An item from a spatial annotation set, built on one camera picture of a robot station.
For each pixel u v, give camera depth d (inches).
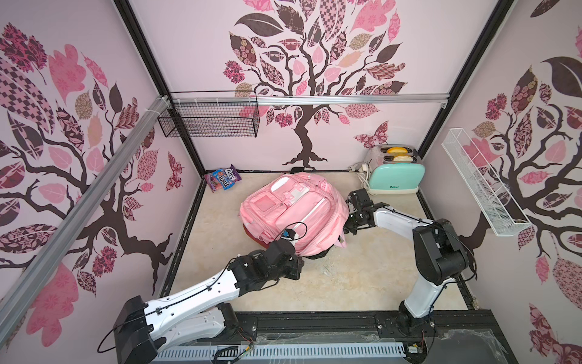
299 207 35.0
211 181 44.8
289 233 26.8
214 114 37.3
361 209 29.6
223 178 44.8
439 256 19.2
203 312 23.6
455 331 28.7
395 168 39.5
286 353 27.4
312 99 37.3
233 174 46.4
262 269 21.6
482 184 31.2
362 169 43.3
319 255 34.2
